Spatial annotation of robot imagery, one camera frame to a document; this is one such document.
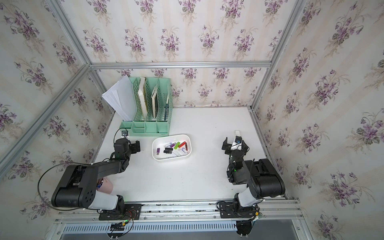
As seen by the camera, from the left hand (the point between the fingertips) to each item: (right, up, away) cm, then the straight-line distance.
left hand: (130, 142), depth 93 cm
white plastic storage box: (+17, 0, +3) cm, 17 cm away
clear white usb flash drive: (+34, -6, +3) cm, 35 cm away
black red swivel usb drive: (+35, -3, +3) cm, 35 cm away
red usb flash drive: (+32, -2, +6) cm, 33 cm away
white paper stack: (-8, +29, +3) cm, 30 cm away
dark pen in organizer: (+19, +23, +23) cm, 37 cm away
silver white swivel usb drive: (+23, -2, +5) cm, 23 cm away
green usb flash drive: (+29, -3, +6) cm, 29 cm away
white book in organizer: (+7, +31, +1) cm, 32 cm away
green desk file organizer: (+10, +10, +11) cm, 18 cm away
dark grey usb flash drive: (+23, -6, +3) cm, 24 cm away
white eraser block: (+71, +5, +9) cm, 71 cm away
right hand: (+66, +2, -4) cm, 66 cm away
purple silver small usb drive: (+26, -3, +5) cm, 26 cm away
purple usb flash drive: (+17, -6, +3) cm, 18 cm away
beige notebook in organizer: (+14, +29, +6) cm, 33 cm away
